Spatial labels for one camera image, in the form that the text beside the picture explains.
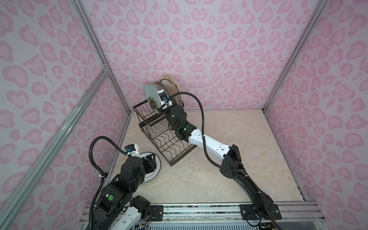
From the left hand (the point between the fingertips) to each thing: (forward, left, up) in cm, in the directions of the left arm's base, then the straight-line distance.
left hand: (151, 154), depth 68 cm
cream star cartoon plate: (+60, -5, +2) cm, 60 cm away
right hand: (+28, -5, +16) cm, 32 cm away
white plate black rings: (-2, +4, -24) cm, 25 cm away
